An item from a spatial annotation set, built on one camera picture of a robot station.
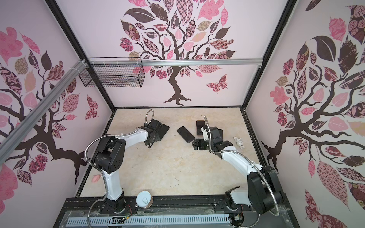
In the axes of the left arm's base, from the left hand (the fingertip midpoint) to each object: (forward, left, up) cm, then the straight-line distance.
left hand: (154, 139), depth 99 cm
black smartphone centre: (+8, -22, -3) cm, 24 cm away
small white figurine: (-4, -60, +3) cm, 60 cm away
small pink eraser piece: (-27, +31, 0) cm, 41 cm away
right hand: (-7, -31, +10) cm, 33 cm away
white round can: (-39, -2, +5) cm, 39 cm away
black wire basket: (+34, +26, +33) cm, 54 cm away
